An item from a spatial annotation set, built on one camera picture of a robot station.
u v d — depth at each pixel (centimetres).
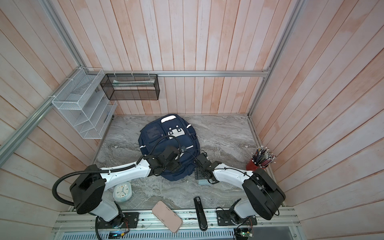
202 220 69
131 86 97
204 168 67
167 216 73
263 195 43
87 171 46
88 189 43
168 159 65
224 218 73
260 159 82
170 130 95
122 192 80
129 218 73
